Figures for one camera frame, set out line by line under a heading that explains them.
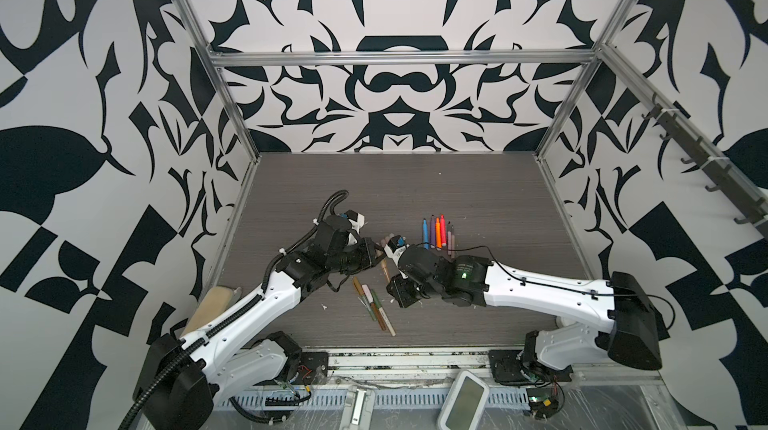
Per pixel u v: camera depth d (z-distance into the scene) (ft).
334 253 1.98
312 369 2.43
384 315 2.70
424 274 1.83
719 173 1.83
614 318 1.35
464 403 2.18
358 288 2.85
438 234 3.20
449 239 3.16
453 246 3.13
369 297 2.78
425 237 3.16
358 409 2.22
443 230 3.25
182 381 1.26
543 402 2.33
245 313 1.52
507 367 2.43
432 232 3.23
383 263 2.42
